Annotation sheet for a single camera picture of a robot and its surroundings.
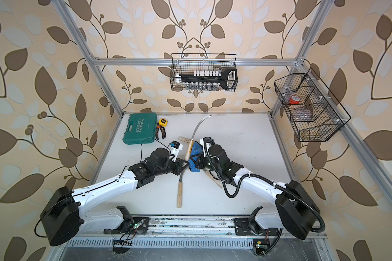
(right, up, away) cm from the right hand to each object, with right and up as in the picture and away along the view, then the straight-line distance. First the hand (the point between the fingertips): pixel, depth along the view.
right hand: (190, 157), depth 80 cm
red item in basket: (+52, +29, 0) cm, 60 cm away
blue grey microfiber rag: (+3, +4, 0) cm, 5 cm away
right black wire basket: (+57, +19, -6) cm, 61 cm away
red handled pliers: (-21, +12, +28) cm, 37 cm away
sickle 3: (0, +8, 0) cm, 8 cm away
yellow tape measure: (-22, +19, +33) cm, 44 cm away
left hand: (-2, -1, -1) cm, 3 cm away
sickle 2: (+14, -14, +6) cm, 21 cm away
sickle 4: (-6, -18, +5) cm, 19 cm away
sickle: (-5, +7, +24) cm, 26 cm away
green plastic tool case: (-35, +14, +25) cm, 45 cm away
